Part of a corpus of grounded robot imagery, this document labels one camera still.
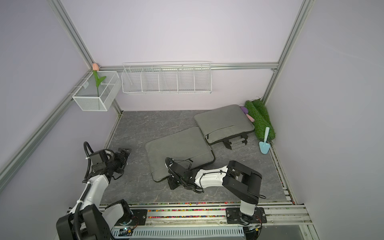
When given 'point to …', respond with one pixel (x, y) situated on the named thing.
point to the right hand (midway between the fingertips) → (168, 179)
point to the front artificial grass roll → (260, 123)
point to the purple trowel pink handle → (245, 110)
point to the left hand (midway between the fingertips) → (130, 155)
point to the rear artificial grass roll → (260, 104)
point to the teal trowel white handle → (265, 146)
